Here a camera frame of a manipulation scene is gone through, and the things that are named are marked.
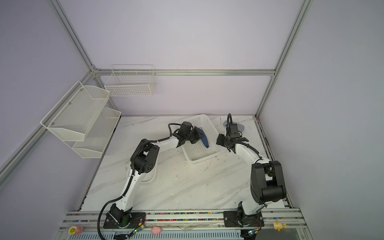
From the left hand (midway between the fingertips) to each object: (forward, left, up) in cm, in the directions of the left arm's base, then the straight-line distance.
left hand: (205, 134), depth 102 cm
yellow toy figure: (-54, -32, 0) cm, 62 cm away
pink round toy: (-55, +25, -5) cm, 60 cm away
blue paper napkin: (-3, +1, -1) cm, 3 cm away
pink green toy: (-55, +62, -2) cm, 83 cm away
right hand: (-8, -8, +5) cm, 13 cm away
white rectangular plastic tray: (-31, +32, 0) cm, 45 cm away
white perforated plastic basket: (-11, +5, -5) cm, 14 cm away
